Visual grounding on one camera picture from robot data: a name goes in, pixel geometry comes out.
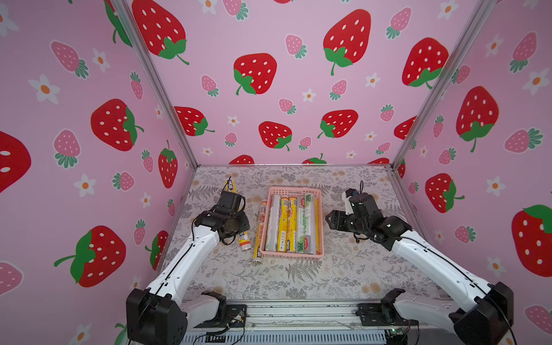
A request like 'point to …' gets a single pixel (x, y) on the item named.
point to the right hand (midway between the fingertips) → (339, 214)
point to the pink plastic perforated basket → (274, 190)
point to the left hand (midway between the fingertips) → (247, 222)
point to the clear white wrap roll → (273, 227)
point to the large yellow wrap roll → (230, 185)
